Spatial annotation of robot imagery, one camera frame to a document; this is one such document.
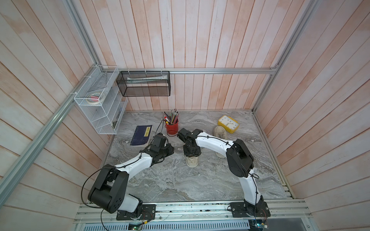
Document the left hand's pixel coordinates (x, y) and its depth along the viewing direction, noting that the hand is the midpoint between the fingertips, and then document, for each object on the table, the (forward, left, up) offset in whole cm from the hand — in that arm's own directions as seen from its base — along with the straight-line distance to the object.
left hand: (173, 150), depth 90 cm
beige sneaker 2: (+16, -33, -2) cm, 37 cm away
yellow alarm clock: (+25, -42, -3) cm, 49 cm away
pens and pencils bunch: (+21, 0, +7) cm, 23 cm away
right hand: (0, -10, -5) cm, 12 cm away
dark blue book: (+15, +24, -6) cm, 29 cm away
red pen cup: (+17, +1, 0) cm, 17 cm away
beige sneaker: (-7, -12, -1) cm, 14 cm away
